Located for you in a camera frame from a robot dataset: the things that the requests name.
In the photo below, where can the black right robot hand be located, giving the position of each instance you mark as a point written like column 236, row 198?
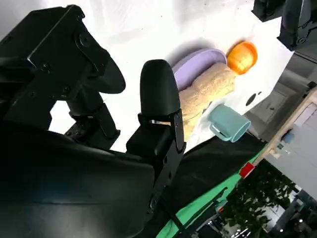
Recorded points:
column 74, row 178

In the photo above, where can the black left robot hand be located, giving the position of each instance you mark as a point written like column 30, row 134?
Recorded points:
column 297, row 29

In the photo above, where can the beige towel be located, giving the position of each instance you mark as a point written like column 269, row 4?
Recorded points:
column 208, row 91

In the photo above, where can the blue round object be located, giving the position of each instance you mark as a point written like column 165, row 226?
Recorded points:
column 289, row 138

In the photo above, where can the lilac plate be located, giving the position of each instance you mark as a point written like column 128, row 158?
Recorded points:
column 190, row 67

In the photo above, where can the pale green mug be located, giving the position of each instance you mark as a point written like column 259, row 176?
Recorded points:
column 227, row 119

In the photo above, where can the light wooden desk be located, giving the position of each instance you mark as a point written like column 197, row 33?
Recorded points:
column 273, row 143

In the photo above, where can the green cloth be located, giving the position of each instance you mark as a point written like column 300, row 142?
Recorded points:
column 205, row 200

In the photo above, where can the black backdrop cloth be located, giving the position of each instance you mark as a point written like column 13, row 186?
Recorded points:
column 210, row 163

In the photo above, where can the red sign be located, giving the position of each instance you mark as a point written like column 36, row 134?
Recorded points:
column 247, row 170

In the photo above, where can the green leafy plants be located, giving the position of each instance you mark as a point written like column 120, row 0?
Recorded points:
column 257, row 198

